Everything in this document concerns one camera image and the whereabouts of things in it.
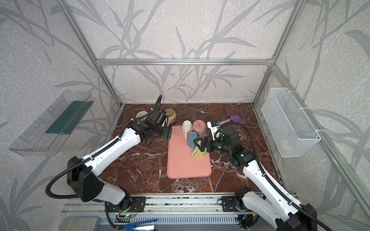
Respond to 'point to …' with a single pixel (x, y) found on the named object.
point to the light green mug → (197, 152)
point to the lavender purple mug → (141, 113)
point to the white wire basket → (294, 134)
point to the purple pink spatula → (236, 118)
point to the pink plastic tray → (180, 163)
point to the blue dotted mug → (192, 135)
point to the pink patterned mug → (199, 126)
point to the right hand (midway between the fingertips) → (199, 135)
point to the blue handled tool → (148, 225)
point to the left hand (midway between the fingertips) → (167, 127)
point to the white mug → (187, 127)
